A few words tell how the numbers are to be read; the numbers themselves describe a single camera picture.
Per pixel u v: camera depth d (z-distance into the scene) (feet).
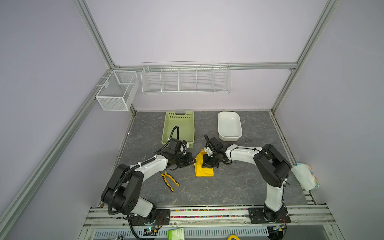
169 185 2.71
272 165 1.67
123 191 1.42
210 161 2.70
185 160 2.58
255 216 2.37
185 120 3.78
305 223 2.40
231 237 2.20
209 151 2.84
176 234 2.23
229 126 3.45
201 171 2.92
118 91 3.31
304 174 2.76
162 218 2.41
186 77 3.34
